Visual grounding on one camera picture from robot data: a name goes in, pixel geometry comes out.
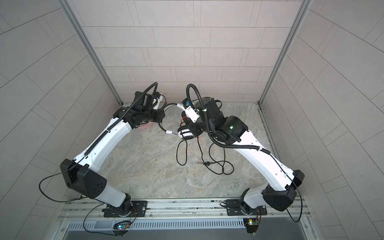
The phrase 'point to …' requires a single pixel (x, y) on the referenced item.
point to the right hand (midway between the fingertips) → (188, 120)
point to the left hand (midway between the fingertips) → (168, 112)
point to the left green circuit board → (122, 225)
